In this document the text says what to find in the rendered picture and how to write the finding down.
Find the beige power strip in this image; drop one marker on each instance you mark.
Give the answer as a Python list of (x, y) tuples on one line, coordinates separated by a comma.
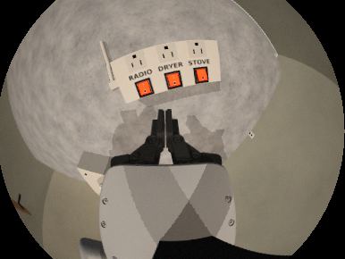
[(164, 67)]

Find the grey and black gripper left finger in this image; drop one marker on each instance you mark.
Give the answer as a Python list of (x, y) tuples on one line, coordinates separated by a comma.
[(146, 154)]

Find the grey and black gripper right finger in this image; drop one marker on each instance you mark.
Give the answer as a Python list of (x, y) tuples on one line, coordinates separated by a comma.
[(181, 151)]

